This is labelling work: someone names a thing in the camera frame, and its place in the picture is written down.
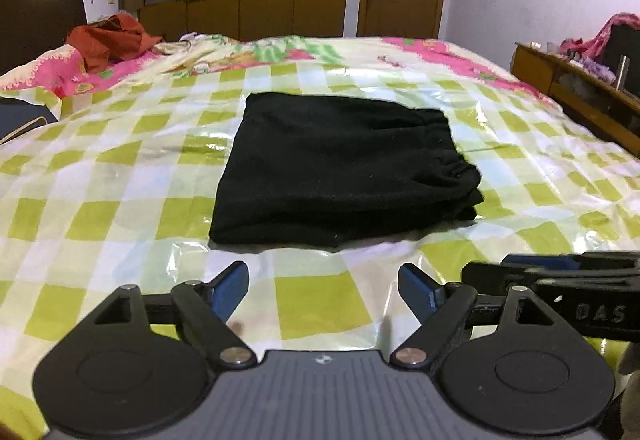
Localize checkered floral bed sheet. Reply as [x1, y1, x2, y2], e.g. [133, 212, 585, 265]
[1, 36, 639, 439]

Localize wooden side desk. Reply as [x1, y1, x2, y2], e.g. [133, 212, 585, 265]
[510, 42, 640, 157]

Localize pink cloth on desk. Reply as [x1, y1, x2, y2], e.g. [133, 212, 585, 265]
[556, 13, 639, 66]

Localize black pants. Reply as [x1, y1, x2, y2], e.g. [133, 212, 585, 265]
[209, 92, 484, 248]

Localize dark wooden headboard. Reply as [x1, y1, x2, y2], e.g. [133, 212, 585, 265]
[0, 0, 87, 73]

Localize dark blue pillow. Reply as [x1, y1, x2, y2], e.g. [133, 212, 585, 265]
[0, 98, 58, 144]

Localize red orange crumpled garment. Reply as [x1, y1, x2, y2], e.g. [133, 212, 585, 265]
[66, 12, 163, 73]

